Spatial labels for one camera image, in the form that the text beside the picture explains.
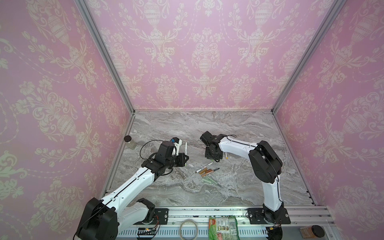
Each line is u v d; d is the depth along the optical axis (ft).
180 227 2.29
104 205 1.36
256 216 2.40
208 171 2.94
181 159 2.34
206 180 2.80
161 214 2.46
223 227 2.29
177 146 2.47
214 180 2.80
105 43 2.77
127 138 3.04
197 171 2.93
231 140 2.12
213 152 2.60
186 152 2.66
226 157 3.10
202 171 2.94
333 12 2.30
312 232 2.07
